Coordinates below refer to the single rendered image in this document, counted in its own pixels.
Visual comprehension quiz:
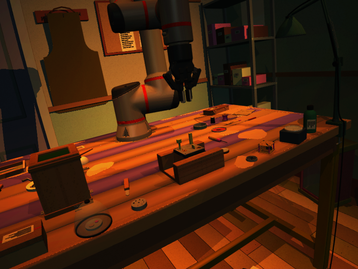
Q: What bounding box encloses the brown apron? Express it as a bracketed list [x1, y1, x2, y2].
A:
[42, 6, 109, 107]

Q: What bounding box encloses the glass dome dish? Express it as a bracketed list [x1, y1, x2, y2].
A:
[74, 199, 113, 239]

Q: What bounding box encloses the wooden cradle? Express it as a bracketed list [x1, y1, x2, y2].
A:
[157, 140, 225, 185]

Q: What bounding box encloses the black box with dial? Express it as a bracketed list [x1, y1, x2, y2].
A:
[279, 125, 308, 145]

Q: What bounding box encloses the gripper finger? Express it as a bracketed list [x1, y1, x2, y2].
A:
[163, 70, 187, 104]
[185, 67, 202, 102]

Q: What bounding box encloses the wooden box with label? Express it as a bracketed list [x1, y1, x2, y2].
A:
[0, 219, 49, 257]

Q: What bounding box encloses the grey perforated disc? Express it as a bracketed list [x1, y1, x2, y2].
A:
[131, 198, 148, 211]

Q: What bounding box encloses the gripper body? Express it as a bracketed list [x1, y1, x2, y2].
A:
[167, 43, 195, 83]

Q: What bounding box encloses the black desk lamp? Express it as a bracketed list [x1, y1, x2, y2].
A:
[275, 0, 352, 269]

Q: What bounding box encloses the green bottle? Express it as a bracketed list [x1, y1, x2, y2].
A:
[303, 105, 317, 134]

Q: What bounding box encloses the thin red rod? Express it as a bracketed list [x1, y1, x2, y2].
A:
[224, 116, 257, 126]

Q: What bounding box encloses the metal shelf unit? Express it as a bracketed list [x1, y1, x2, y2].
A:
[199, 0, 278, 110]

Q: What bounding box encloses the small brass clock movement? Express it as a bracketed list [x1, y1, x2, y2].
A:
[258, 140, 276, 155]

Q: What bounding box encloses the wooden coat rail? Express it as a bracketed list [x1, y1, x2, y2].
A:
[34, 9, 89, 24]

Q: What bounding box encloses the wooden tray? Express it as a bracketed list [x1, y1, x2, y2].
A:
[0, 159, 27, 180]

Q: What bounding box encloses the brown wooden case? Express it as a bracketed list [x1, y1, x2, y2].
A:
[203, 104, 230, 116]

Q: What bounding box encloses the wooden shelf stand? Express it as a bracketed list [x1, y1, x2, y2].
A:
[27, 144, 92, 220]

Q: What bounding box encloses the cork notice board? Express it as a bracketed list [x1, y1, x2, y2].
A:
[94, 0, 168, 57]

